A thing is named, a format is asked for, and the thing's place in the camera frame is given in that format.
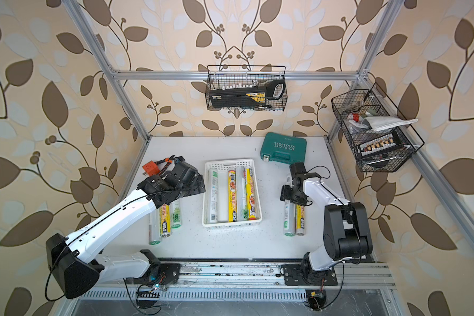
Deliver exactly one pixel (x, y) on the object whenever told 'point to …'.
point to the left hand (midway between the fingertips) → (195, 184)
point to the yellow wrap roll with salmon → (250, 198)
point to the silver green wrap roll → (289, 212)
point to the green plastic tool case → (283, 149)
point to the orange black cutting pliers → (168, 160)
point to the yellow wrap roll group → (165, 220)
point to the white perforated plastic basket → (222, 166)
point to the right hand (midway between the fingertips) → (289, 199)
